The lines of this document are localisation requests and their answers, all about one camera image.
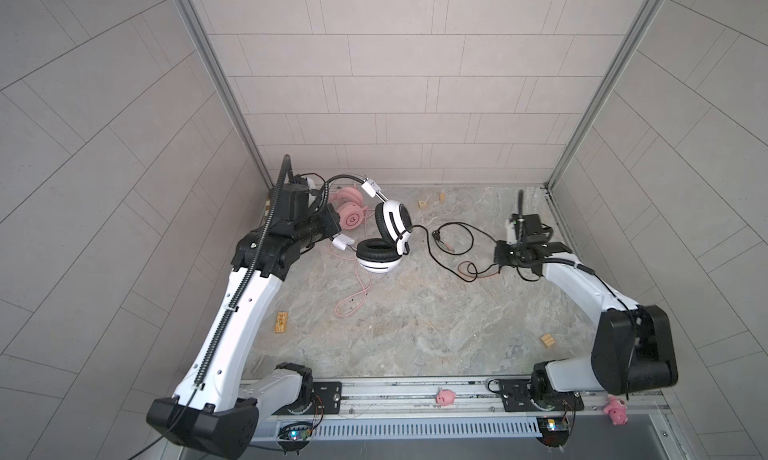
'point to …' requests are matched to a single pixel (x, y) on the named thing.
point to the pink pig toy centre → (445, 397)
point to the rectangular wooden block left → (281, 322)
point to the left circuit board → (295, 433)
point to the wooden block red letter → (442, 196)
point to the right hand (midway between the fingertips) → (497, 249)
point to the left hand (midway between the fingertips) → (346, 210)
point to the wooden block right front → (547, 340)
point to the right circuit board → (554, 429)
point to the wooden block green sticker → (421, 204)
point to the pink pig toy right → (617, 410)
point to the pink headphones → (351, 211)
